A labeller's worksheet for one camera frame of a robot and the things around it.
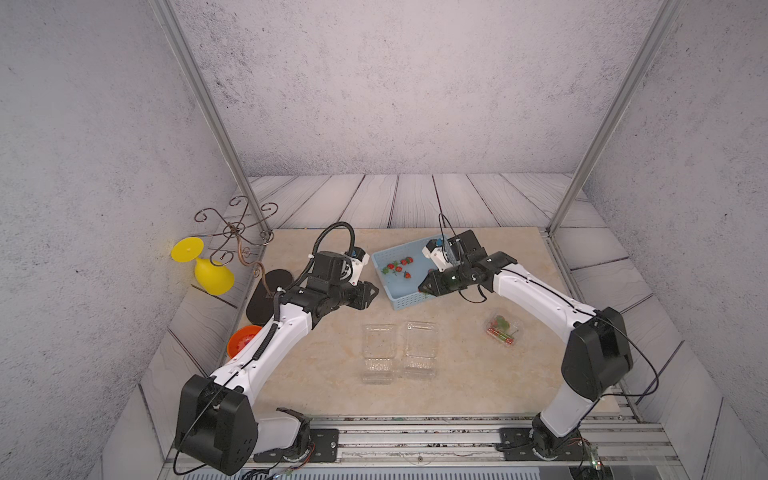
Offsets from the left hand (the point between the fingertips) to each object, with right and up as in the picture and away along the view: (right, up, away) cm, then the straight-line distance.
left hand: (376, 289), depth 81 cm
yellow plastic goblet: (-42, +4, -3) cm, 42 cm away
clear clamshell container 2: (+13, -19, +8) cm, 24 cm away
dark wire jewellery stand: (-35, +15, -2) cm, 38 cm away
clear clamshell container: (0, -20, +8) cm, 22 cm away
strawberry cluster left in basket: (+5, +5, +27) cm, 28 cm away
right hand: (+13, 0, +2) cm, 13 cm away
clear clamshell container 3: (+41, -13, +10) cm, 44 cm away
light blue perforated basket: (+8, +4, +26) cm, 28 cm away
